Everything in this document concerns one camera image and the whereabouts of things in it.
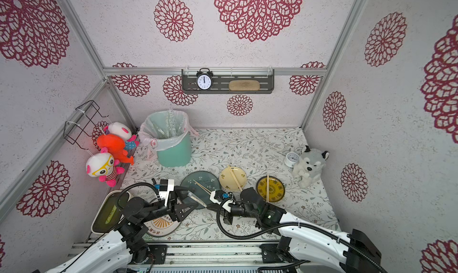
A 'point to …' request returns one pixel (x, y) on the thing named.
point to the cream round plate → (232, 178)
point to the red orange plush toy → (115, 146)
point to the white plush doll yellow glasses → (103, 166)
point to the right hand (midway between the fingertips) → (208, 204)
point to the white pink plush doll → (122, 131)
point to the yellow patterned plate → (271, 188)
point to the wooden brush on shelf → (244, 85)
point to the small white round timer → (291, 158)
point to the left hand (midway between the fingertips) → (197, 197)
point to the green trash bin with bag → (167, 137)
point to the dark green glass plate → (203, 182)
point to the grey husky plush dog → (308, 170)
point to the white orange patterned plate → (161, 226)
